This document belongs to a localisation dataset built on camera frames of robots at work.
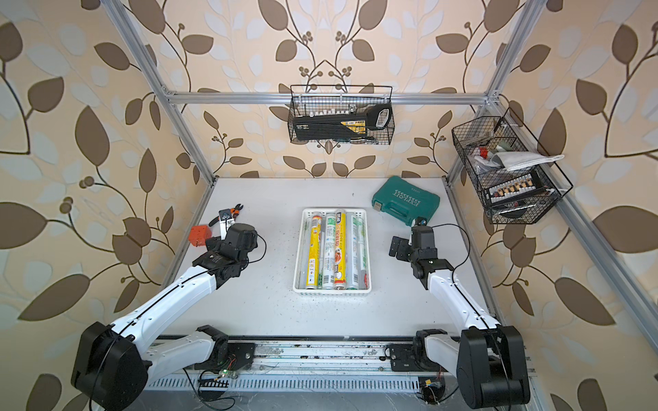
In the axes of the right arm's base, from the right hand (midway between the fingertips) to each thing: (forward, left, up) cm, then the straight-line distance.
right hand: (406, 244), depth 88 cm
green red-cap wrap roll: (-9, +36, -5) cm, 37 cm away
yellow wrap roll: (0, +32, -1) cm, 32 cm away
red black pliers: (+23, +67, -7) cm, 72 cm away
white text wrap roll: (-1, +18, -1) cm, 19 cm away
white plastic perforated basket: (-12, +23, 0) cm, 26 cm away
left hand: (+1, +58, +9) cm, 58 cm away
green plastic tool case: (+24, -5, -4) cm, 25 cm away
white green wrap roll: (-1, +15, -5) cm, 16 cm away
